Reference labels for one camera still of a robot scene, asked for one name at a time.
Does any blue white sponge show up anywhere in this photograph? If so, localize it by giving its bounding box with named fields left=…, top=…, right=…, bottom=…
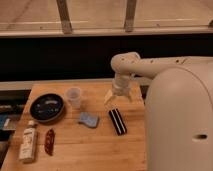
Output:
left=79, top=112, right=99, bottom=128

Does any dark round plate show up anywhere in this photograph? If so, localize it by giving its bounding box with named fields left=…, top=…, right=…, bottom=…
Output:
left=30, top=93, right=64, bottom=123

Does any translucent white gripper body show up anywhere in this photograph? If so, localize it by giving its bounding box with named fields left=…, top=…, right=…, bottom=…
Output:
left=112, top=74, right=130, bottom=97

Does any left metal window post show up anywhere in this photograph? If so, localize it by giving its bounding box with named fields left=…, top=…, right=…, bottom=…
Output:
left=56, top=0, right=72, bottom=34

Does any right metal window post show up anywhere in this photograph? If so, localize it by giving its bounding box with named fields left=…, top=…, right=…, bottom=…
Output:
left=124, top=0, right=137, bottom=32

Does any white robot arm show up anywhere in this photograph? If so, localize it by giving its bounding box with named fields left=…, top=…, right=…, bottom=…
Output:
left=104, top=52, right=213, bottom=171

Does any clear plastic cup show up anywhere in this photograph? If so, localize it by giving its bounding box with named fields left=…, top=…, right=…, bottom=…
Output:
left=66, top=87, right=81, bottom=109

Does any metal window post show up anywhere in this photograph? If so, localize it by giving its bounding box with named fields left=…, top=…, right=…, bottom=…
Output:
left=56, top=0, right=72, bottom=34
left=124, top=0, right=137, bottom=32

